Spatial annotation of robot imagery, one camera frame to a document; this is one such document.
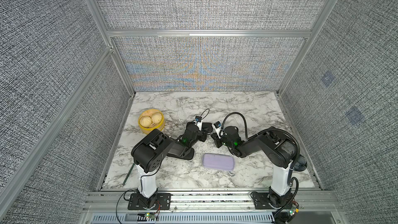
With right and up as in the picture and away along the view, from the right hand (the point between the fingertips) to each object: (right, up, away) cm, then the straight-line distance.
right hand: (211, 130), depth 96 cm
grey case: (+3, -14, -14) cm, 20 cm away
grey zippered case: (-16, -4, -31) cm, 35 cm away
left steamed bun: (-41, +6, -1) cm, 41 cm away
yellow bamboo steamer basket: (-41, +11, +7) cm, 43 cm away
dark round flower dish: (+46, -15, -15) cm, 51 cm away
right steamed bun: (-34, +8, +1) cm, 35 cm away
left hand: (-2, +1, -2) cm, 3 cm away
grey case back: (-3, +2, -5) cm, 6 cm away
